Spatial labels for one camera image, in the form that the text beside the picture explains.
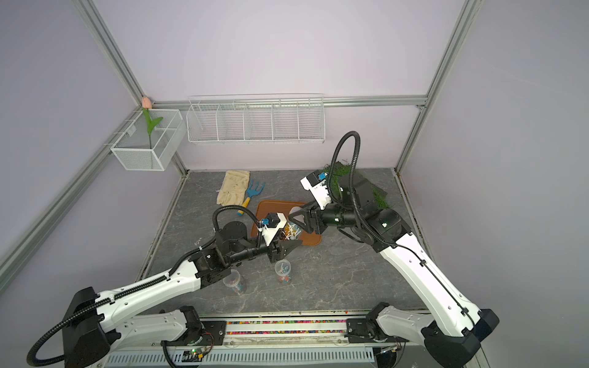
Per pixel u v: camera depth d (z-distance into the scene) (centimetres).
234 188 112
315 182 53
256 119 98
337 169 116
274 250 59
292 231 64
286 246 61
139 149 77
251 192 113
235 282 74
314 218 53
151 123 91
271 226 57
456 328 37
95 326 39
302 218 54
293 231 64
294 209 62
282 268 81
